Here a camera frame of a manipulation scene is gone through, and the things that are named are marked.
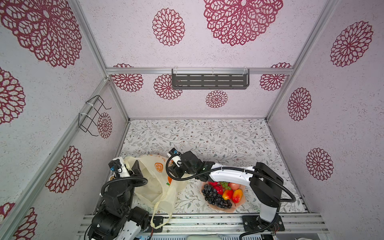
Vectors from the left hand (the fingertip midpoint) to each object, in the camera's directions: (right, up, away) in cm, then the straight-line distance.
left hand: (134, 164), depth 66 cm
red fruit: (+38, -15, +17) cm, 44 cm away
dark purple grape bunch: (+36, -18, +10) cm, 41 cm away
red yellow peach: (+49, -19, +10) cm, 54 cm away
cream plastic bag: (+11, -14, +6) cm, 19 cm away
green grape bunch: (+44, -14, +12) cm, 47 cm away
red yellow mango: (+45, -19, +13) cm, 51 cm away
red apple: (+41, -16, +13) cm, 46 cm away
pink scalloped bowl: (+47, -23, +9) cm, 53 cm away
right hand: (+13, -3, +14) cm, 19 cm away
